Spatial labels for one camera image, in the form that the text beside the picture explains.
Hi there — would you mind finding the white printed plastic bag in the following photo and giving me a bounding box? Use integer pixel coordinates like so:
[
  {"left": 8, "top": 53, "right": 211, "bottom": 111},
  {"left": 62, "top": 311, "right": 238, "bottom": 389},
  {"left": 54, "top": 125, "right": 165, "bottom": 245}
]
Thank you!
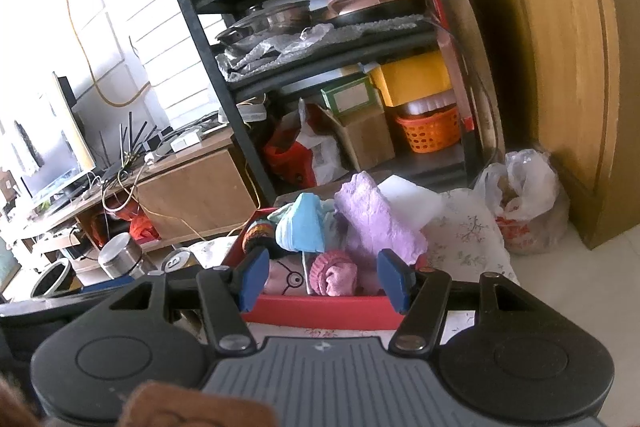
[{"left": 297, "top": 99, "right": 346, "bottom": 185}]

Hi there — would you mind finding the brown cardboard box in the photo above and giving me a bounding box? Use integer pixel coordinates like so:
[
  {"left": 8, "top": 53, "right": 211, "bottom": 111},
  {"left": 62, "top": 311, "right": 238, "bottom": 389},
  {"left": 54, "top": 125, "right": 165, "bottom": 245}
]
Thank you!
[{"left": 312, "top": 102, "right": 398, "bottom": 172}]

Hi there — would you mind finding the black shelf rack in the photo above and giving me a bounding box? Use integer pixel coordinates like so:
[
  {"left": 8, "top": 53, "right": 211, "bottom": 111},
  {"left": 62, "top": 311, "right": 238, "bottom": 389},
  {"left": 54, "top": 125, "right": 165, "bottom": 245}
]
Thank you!
[{"left": 145, "top": 0, "right": 501, "bottom": 208}]

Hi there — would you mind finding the purple cloth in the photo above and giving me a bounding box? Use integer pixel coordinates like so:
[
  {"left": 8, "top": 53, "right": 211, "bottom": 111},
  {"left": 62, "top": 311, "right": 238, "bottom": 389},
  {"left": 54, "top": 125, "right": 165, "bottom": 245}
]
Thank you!
[{"left": 334, "top": 172, "right": 428, "bottom": 268}]

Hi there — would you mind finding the pig plush toy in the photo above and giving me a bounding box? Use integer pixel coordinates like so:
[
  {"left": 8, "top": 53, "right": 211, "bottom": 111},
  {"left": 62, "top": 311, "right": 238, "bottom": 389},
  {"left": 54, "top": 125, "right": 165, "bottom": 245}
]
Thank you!
[{"left": 265, "top": 257, "right": 313, "bottom": 295}]

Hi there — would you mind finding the red plastic bag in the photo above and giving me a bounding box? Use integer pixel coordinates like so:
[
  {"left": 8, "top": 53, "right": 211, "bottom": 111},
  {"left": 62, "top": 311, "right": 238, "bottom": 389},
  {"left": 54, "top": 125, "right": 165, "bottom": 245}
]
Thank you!
[{"left": 264, "top": 127, "right": 318, "bottom": 188}]

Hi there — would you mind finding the flat screen monitor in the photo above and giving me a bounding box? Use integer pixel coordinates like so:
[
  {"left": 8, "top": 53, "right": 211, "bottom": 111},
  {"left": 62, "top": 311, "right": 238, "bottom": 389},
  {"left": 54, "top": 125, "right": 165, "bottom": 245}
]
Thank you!
[{"left": 0, "top": 72, "right": 98, "bottom": 208}]

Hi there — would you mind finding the blue face mask pack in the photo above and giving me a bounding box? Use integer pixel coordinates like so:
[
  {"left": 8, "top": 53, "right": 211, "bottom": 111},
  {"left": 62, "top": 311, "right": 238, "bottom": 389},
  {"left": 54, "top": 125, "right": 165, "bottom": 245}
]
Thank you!
[{"left": 275, "top": 193, "right": 326, "bottom": 254}]

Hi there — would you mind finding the yellow box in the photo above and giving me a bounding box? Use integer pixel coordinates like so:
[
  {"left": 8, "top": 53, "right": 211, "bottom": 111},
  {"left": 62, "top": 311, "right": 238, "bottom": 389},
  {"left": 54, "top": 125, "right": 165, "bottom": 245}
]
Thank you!
[{"left": 370, "top": 52, "right": 453, "bottom": 108}]

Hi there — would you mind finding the clear bubble wrap sheet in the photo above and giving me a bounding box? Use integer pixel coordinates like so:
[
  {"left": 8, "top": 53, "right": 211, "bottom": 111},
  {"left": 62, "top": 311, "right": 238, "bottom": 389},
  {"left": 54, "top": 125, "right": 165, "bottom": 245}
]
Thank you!
[{"left": 216, "top": 19, "right": 436, "bottom": 75}]

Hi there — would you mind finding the steel pot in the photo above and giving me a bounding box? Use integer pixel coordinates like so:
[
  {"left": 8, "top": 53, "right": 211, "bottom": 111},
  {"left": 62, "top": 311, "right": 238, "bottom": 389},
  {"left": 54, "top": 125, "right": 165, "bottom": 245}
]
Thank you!
[{"left": 215, "top": 1, "right": 313, "bottom": 48}]

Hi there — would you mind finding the red cloth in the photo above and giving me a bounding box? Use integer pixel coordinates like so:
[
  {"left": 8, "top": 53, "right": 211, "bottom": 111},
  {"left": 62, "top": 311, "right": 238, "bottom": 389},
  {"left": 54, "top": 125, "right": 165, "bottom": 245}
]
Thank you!
[{"left": 107, "top": 194, "right": 161, "bottom": 240}]

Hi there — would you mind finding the pan with pink lid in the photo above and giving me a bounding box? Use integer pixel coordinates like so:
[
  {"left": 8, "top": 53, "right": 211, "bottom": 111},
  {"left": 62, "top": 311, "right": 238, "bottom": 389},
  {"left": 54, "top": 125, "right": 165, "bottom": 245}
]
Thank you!
[{"left": 322, "top": 0, "right": 428, "bottom": 28}]

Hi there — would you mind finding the floral tablecloth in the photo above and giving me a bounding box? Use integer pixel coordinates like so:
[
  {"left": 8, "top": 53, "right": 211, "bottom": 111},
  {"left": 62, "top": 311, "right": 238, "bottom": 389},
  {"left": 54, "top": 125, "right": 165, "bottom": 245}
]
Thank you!
[{"left": 185, "top": 187, "right": 521, "bottom": 343}]

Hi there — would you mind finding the pink knitted cloth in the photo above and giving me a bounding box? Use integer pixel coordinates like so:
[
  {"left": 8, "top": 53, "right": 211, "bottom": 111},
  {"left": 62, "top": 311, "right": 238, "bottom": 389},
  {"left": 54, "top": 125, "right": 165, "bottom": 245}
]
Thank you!
[{"left": 306, "top": 249, "right": 358, "bottom": 298}]

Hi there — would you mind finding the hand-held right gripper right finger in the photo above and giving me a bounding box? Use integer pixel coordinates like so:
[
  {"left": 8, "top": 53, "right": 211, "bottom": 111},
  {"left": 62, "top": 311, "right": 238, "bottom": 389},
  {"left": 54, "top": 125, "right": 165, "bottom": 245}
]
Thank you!
[{"left": 377, "top": 248, "right": 533, "bottom": 356}]

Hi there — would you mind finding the wooden TV stand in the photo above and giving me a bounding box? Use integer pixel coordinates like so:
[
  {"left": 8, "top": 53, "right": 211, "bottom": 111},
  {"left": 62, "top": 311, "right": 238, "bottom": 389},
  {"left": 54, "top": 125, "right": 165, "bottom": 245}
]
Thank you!
[{"left": 0, "top": 134, "right": 261, "bottom": 288}]

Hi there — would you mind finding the white flat box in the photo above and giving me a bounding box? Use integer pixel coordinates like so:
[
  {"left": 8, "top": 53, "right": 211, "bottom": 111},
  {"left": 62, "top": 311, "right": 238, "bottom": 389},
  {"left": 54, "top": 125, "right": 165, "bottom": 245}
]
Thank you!
[{"left": 280, "top": 74, "right": 371, "bottom": 95}]

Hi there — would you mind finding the white power adapter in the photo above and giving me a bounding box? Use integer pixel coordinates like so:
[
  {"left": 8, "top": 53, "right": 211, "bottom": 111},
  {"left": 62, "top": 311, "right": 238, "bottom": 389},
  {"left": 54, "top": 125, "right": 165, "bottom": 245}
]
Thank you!
[{"left": 170, "top": 131, "right": 201, "bottom": 152}]

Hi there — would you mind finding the blue and yellow drink can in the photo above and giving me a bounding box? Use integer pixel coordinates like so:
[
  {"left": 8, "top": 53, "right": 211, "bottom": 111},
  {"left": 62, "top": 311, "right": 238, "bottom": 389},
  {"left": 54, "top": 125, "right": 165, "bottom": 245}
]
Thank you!
[{"left": 161, "top": 249, "right": 201, "bottom": 273}]

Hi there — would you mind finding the red cardboard box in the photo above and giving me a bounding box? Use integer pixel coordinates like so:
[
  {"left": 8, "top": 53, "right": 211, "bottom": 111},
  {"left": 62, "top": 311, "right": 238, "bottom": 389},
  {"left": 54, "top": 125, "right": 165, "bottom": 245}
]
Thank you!
[{"left": 220, "top": 207, "right": 431, "bottom": 330}]

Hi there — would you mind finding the brown cardboard sheet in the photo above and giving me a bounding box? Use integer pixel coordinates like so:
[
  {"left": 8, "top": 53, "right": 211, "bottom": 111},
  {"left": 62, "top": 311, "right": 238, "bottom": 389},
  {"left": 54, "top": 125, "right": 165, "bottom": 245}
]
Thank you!
[{"left": 442, "top": 0, "right": 506, "bottom": 168}]

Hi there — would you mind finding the green box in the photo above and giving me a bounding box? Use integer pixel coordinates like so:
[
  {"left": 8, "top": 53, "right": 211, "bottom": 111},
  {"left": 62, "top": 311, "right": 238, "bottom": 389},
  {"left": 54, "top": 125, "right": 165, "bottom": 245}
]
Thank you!
[{"left": 320, "top": 74, "right": 383, "bottom": 118}]

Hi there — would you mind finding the wooden cabinet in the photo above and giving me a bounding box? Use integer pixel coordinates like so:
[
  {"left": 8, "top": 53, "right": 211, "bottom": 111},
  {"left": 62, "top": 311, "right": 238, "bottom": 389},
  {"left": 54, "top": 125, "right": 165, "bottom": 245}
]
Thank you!
[{"left": 435, "top": 0, "right": 640, "bottom": 250}]

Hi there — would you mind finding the black router with antennas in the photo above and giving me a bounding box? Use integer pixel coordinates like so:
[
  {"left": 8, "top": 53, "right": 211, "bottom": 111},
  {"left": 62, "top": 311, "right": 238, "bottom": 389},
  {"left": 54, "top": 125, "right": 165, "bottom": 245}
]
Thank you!
[{"left": 97, "top": 111, "right": 163, "bottom": 170}]

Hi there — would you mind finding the striped knitted hat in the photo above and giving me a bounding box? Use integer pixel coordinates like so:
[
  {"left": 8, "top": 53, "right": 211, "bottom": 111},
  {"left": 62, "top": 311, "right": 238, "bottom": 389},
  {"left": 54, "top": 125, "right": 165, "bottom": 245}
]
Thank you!
[{"left": 243, "top": 217, "right": 277, "bottom": 255}]

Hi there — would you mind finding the brown fuzzy cloth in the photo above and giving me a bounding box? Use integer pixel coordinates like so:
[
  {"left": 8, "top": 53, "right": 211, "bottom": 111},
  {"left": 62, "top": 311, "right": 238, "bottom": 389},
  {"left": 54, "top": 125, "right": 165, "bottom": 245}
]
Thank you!
[{"left": 117, "top": 382, "right": 278, "bottom": 427}]

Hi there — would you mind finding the clear plastic container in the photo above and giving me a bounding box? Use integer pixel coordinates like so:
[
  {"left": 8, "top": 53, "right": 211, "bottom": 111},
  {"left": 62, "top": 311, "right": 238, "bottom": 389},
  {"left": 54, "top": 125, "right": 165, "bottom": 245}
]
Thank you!
[{"left": 397, "top": 92, "right": 458, "bottom": 118}]

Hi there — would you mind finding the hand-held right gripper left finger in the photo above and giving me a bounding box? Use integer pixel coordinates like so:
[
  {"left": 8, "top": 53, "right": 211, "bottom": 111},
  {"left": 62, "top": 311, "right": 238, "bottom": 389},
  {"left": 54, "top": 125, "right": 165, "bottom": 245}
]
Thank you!
[{"left": 107, "top": 247, "right": 271, "bottom": 354}]

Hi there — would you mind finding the orange plastic basket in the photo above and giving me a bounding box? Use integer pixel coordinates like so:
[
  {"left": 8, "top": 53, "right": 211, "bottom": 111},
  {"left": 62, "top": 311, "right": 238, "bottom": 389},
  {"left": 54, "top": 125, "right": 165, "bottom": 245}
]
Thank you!
[{"left": 392, "top": 104, "right": 463, "bottom": 154}]

